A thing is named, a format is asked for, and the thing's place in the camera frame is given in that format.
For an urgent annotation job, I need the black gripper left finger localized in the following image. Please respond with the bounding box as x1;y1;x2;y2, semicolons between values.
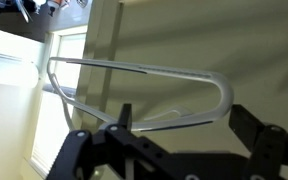
46;103;185;180

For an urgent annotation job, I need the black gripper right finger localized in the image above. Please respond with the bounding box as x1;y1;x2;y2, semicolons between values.
228;104;288;180

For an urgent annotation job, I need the white plastic clothes hanger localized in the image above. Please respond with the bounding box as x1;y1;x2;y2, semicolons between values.
46;56;235;133

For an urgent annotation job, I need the cream open cabinet door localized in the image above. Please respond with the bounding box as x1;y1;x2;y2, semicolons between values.
72;0;288;180

